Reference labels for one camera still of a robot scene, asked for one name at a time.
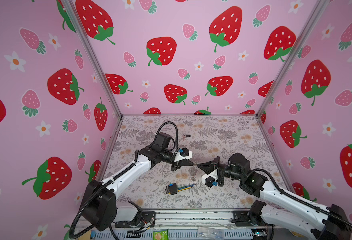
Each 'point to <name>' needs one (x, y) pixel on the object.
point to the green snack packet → (160, 235)
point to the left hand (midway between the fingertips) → (191, 161)
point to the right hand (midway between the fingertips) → (198, 161)
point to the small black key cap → (187, 135)
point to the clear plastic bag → (206, 232)
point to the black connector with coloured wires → (172, 189)
